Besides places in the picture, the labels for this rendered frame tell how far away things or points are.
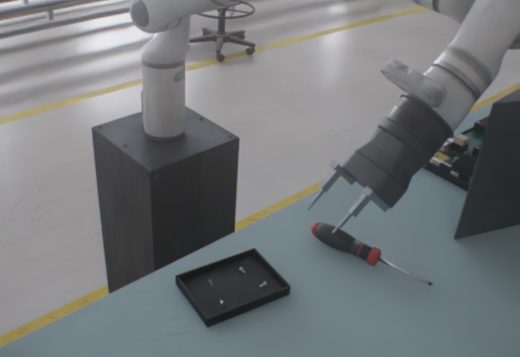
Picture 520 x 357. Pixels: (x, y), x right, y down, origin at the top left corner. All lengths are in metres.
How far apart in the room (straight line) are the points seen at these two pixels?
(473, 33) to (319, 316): 0.37
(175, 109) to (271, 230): 0.54
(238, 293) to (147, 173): 0.56
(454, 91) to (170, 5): 0.60
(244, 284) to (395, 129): 0.25
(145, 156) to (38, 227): 1.32
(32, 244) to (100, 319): 1.77
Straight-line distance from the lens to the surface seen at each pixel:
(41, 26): 4.33
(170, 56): 1.21
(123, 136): 1.32
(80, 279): 2.23
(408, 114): 0.69
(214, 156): 1.29
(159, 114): 1.26
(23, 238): 2.47
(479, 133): 1.13
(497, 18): 0.73
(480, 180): 0.80
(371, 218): 0.84
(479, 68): 0.72
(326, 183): 0.71
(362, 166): 0.70
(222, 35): 4.18
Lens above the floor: 1.48
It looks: 32 degrees down
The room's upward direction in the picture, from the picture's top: 4 degrees clockwise
